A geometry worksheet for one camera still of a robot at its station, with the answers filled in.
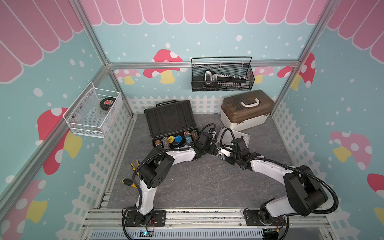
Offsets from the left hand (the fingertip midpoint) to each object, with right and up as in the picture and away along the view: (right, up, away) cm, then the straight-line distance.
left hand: (212, 145), depth 96 cm
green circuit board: (-35, -40, -24) cm, 58 cm away
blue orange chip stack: (-31, +2, +2) cm, 31 cm away
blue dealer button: (-23, +3, +7) cm, 24 cm away
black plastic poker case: (-28, +18, +9) cm, 34 cm away
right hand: (+9, -3, -3) cm, 10 cm away
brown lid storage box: (+20, +22, 0) cm, 30 cm away
